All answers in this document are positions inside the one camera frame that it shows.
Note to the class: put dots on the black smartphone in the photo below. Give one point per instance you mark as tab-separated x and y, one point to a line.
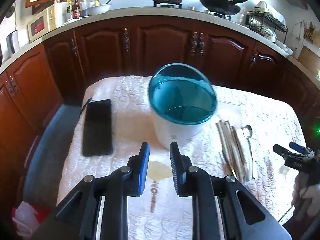
97	127

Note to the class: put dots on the dark sauce bottle red label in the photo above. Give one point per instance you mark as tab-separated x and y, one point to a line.
76	8

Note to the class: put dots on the patterned ceramic bowl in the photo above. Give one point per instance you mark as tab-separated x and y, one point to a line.
268	35

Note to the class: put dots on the metal spoon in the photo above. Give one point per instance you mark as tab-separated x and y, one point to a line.
247	131

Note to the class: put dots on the black dish rack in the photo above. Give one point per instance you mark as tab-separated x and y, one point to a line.
257	22

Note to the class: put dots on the gas stove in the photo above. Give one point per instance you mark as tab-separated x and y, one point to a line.
192	7

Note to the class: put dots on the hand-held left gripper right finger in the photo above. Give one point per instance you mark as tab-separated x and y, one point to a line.
173	165

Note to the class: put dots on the white bowl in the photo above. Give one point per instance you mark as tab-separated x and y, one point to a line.
97	10

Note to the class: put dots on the person's right hand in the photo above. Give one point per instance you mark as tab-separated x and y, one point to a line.
310	200

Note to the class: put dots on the clear plastic bottle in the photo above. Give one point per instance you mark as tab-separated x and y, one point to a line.
84	5

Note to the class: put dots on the black wok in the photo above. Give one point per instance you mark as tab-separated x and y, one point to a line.
222	10

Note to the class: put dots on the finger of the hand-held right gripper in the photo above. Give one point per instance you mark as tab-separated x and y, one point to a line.
282	151
298	148

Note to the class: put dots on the cream microwave oven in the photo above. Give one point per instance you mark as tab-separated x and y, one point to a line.
40	25

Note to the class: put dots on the wall utensil basket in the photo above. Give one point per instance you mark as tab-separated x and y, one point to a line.
310	33

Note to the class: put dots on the white quilted tablecloth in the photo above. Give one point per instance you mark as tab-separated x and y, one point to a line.
130	100

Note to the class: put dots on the red and white bag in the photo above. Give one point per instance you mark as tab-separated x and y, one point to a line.
25	216

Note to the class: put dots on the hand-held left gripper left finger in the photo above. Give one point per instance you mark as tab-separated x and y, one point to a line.
145	165

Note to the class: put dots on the stone countertop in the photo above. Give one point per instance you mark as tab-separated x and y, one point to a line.
140	11

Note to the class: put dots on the white utensil holder blue rim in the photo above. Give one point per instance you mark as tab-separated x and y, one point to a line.
175	135

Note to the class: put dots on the black round wall fixture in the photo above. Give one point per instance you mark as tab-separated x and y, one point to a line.
10	12

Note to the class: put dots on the silver electric kettle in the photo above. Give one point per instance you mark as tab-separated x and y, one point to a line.
12	42

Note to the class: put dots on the wooden chopstick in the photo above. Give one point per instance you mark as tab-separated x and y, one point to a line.
231	147
226	142
221	140

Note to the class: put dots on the wooden lower kitchen cabinets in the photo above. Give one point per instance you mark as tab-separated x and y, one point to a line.
160	45

